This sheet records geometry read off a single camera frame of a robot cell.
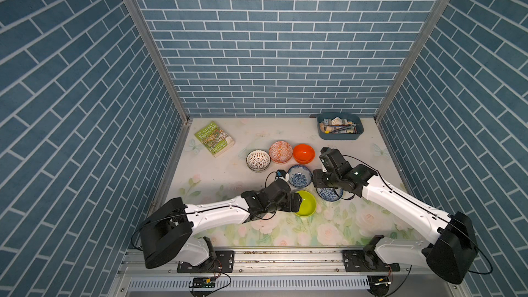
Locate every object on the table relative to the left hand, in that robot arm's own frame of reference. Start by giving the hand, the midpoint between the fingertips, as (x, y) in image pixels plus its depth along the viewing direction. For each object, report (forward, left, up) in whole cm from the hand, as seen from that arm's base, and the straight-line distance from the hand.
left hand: (299, 202), depth 80 cm
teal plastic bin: (+51, -37, -3) cm, 63 cm away
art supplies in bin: (+47, -27, -6) cm, 55 cm away
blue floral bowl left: (+16, -3, -7) cm, 17 cm away
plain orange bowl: (+27, -5, -6) cm, 28 cm away
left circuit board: (-25, +34, -12) cm, 44 cm away
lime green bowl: (+2, -5, -7) cm, 9 cm away
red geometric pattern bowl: (+28, +6, -5) cm, 29 cm away
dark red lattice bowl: (+23, +17, -6) cm, 30 cm away
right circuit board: (-26, -27, -9) cm, 38 cm away
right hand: (+8, -7, +4) cm, 12 cm away
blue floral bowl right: (+7, -15, -8) cm, 19 cm away
